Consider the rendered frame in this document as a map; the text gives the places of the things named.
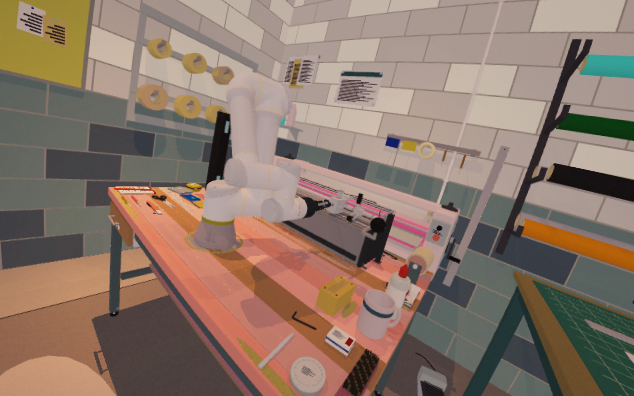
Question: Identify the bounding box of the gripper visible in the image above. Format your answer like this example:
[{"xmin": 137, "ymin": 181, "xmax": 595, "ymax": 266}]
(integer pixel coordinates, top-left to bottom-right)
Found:
[{"xmin": 300, "ymin": 198, "xmax": 324, "ymax": 219}]

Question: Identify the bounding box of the white and pink plotter body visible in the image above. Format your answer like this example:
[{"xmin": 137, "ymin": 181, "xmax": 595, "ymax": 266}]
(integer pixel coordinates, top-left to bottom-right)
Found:
[{"xmin": 272, "ymin": 155, "xmax": 460, "ymax": 269}]

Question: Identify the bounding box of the pink workbench with teal legs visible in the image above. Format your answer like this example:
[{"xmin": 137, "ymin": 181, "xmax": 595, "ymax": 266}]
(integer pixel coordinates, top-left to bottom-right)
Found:
[{"xmin": 106, "ymin": 184, "xmax": 435, "ymax": 396}]

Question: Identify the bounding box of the yellow slotted box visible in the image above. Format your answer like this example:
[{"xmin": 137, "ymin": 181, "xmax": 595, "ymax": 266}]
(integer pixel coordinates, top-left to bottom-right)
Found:
[{"xmin": 315, "ymin": 275, "xmax": 357, "ymax": 317}]

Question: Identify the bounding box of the black hex key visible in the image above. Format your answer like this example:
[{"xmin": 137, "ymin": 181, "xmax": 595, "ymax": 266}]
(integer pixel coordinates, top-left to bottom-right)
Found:
[{"xmin": 291, "ymin": 311, "xmax": 318, "ymax": 332}]

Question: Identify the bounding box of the white glue bottle red cap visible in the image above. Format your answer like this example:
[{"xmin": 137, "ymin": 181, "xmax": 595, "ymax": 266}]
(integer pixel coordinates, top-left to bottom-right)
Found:
[{"xmin": 385, "ymin": 264, "xmax": 412, "ymax": 309}]

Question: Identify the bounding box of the beige tape roll dispenser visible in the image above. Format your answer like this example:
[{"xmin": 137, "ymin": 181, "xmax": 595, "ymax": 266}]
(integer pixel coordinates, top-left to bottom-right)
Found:
[{"xmin": 406, "ymin": 245, "xmax": 436, "ymax": 278}]

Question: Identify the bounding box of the white mug with teal band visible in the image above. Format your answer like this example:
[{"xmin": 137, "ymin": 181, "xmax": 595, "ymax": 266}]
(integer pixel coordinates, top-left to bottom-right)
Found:
[{"xmin": 355, "ymin": 289, "xmax": 402, "ymax": 342}]

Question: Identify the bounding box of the white box red blue label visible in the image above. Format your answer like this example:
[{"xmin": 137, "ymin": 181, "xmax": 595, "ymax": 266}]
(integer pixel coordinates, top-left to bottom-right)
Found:
[{"xmin": 324, "ymin": 325, "xmax": 357, "ymax": 357}]

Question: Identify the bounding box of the yellow tape roll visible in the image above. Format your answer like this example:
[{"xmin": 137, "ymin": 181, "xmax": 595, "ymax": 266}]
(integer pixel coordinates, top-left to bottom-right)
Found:
[
  {"xmin": 135, "ymin": 83, "xmax": 170, "ymax": 112},
  {"xmin": 181, "ymin": 52, "xmax": 209, "ymax": 75},
  {"xmin": 172, "ymin": 93, "xmax": 203, "ymax": 120},
  {"xmin": 211, "ymin": 65, "xmax": 236, "ymax": 86},
  {"xmin": 146, "ymin": 37, "xmax": 174, "ymax": 61},
  {"xmin": 204, "ymin": 104, "xmax": 228, "ymax": 126}
]

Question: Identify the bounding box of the white stylus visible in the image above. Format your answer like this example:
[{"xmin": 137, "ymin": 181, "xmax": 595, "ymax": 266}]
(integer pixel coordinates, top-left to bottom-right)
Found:
[{"xmin": 257, "ymin": 330, "xmax": 297, "ymax": 370}]

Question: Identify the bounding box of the white round tin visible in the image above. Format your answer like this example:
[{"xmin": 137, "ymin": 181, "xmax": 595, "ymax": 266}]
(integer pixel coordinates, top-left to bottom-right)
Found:
[{"xmin": 288, "ymin": 355, "xmax": 328, "ymax": 396}]

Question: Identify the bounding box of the long grey straightedge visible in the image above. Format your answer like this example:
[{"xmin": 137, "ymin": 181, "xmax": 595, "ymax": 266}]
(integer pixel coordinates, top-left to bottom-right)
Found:
[{"xmin": 442, "ymin": 145, "xmax": 511, "ymax": 288}]

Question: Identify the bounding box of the olive flat ruler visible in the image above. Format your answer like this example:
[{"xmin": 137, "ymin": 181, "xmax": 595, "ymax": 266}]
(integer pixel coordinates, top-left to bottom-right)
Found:
[{"xmin": 236, "ymin": 337, "xmax": 297, "ymax": 396}]

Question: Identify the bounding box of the black brush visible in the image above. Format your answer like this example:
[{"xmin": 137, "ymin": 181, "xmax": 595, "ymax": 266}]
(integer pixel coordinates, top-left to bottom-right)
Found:
[{"xmin": 342, "ymin": 348, "xmax": 381, "ymax": 396}]

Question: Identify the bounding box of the yellow bench ruler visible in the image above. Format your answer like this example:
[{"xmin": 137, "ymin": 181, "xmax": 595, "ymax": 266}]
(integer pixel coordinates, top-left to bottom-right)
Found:
[{"xmin": 118, "ymin": 194, "xmax": 139, "ymax": 222}]

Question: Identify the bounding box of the brown bench drawer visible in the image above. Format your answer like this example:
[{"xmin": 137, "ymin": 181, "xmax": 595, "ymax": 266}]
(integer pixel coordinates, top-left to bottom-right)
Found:
[{"xmin": 107, "ymin": 202, "xmax": 136, "ymax": 248}]

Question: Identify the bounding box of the dark grey floor mat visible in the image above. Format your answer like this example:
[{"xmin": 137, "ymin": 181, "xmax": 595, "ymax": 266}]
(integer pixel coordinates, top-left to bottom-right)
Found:
[{"xmin": 91, "ymin": 293, "xmax": 244, "ymax": 396}]

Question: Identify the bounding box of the grey foot pedal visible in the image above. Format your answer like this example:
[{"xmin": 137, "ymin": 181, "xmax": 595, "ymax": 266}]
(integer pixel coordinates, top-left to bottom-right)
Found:
[{"xmin": 415, "ymin": 351, "xmax": 450, "ymax": 396}]

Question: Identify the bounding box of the black vinyl roll rack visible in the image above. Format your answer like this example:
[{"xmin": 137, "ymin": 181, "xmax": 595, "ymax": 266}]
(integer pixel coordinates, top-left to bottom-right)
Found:
[{"xmin": 495, "ymin": 37, "xmax": 634, "ymax": 309}]

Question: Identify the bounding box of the teal cutting table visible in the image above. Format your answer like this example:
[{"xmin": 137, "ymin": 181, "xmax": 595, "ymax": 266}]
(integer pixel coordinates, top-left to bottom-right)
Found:
[{"xmin": 462, "ymin": 270, "xmax": 634, "ymax": 396}]

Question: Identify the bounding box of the orange vinyl roll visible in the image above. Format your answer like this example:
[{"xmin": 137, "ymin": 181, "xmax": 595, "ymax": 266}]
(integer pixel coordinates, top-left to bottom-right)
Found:
[{"xmin": 514, "ymin": 216, "xmax": 634, "ymax": 285}]

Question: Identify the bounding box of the black vinyl roll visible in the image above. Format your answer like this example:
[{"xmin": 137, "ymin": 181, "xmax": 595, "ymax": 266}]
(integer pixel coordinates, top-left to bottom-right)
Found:
[{"xmin": 545, "ymin": 162, "xmax": 634, "ymax": 211}]

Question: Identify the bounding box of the green cutting mat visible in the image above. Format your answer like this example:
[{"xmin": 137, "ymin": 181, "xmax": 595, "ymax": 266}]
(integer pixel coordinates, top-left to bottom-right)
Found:
[{"xmin": 531, "ymin": 279, "xmax": 634, "ymax": 396}]

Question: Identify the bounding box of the green vinyl roll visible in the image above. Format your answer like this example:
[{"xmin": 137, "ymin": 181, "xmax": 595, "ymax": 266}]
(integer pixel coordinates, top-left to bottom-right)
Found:
[{"xmin": 555, "ymin": 112, "xmax": 634, "ymax": 149}]

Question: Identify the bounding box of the beige round stool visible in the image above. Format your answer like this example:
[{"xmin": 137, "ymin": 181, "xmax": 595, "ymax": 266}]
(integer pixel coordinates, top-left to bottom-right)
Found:
[{"xmin": 0, "ymin": 355, "xmax": 118, "ymax": 396}]

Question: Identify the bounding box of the yellow notice board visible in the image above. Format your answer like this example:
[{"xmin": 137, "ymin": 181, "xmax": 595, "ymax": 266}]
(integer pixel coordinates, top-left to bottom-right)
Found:
[{"xmin": 0, "ymin": 0, "xmax": 96, "ymax": 90}]

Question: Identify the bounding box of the grey metal strip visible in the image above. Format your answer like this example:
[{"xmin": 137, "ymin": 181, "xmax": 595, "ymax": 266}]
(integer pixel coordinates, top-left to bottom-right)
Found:
[{"xmin": 585, "ymin": 318, "xmax": 634, "ymax": 354}]

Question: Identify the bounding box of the teal vinyl roll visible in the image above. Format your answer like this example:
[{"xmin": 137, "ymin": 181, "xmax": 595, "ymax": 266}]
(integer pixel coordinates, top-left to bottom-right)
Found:
[{"xmin": 578, "ymin": 53, "xmax": 634, "ymax": 83}]

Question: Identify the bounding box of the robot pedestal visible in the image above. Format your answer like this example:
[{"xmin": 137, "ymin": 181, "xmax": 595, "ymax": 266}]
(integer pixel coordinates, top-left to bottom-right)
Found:
[{"xmin": 185, "ymin": 217, "xmax": 245, "ymax": 254}]

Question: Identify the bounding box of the white and yellow wall notice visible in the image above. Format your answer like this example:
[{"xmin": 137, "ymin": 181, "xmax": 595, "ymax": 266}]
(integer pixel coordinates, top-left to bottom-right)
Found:
[{"xmin": 283, "ymin": 54, "xmax": 320, "ymax": 90}]

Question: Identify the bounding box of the grey wall tool rail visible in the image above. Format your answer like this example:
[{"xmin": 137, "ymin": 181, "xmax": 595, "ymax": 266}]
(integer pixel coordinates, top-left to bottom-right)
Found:
[{"xmin": 385, "ymin": 133, "xmax": 483, "ymax": 170}]

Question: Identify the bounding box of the white pull cord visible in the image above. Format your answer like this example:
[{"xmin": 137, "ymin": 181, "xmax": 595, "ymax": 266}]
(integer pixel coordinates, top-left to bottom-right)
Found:
[{"xmin": 438, "ymin": 0, "xmax": 506, "ymax": 206}]

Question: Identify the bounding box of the grey wall tape rack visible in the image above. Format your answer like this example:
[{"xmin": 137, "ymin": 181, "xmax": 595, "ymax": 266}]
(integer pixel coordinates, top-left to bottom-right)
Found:
[{"xmin": 126, "ymin": 4, "xmax": 292, "ymax": 140}]

